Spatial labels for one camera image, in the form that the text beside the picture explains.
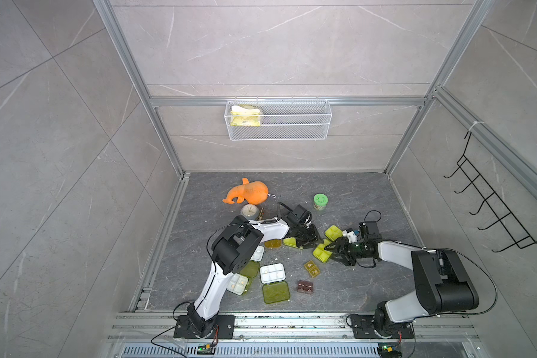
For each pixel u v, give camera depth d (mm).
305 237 837
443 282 450
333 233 958
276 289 822
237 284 818
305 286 817
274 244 930
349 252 798
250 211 986
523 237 578
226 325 730
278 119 993
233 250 549
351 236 880
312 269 852
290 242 926
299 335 729
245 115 874
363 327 730
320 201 1011
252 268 862
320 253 900
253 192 1028
